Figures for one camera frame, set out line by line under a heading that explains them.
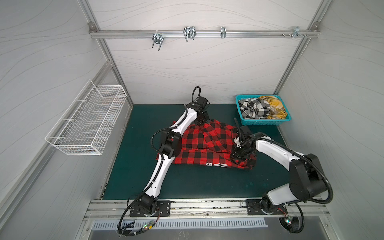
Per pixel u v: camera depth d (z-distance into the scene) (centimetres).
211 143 96
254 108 108
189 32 77
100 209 75
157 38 80
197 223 70
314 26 78
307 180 44
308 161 44
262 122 102
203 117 89
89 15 73
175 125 66
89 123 69
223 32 78
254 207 74
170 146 65
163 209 73
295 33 77
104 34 78
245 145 66
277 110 102
